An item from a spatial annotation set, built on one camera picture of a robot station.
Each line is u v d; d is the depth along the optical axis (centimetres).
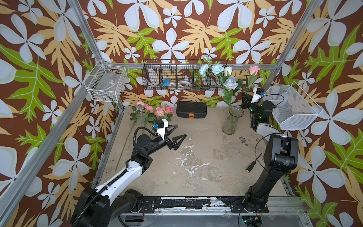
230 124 94
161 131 62
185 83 99
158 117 108
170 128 73
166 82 95
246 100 82
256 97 77
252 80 82
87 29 76
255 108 78
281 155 52
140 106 111
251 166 87
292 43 81
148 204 74
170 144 62
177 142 63
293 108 81
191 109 111
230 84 77
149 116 111
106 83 86
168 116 110
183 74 97
